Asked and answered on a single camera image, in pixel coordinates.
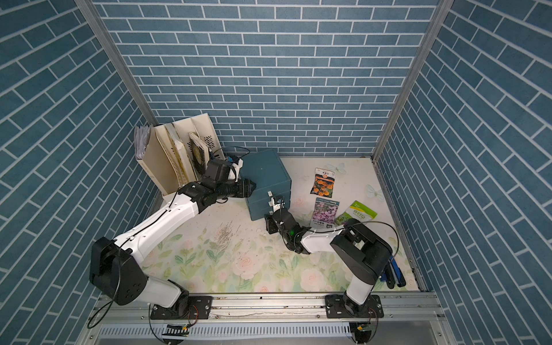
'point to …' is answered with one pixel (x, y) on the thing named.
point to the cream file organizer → (160, 167)
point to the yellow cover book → (179, 153)
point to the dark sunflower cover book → (200, 153)
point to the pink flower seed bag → (325, 213)
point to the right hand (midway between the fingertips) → (271, 215)
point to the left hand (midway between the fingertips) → (255, 186)
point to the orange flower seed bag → (323, 182)
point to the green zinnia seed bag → (356, 210)
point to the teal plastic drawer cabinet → (268, 169)
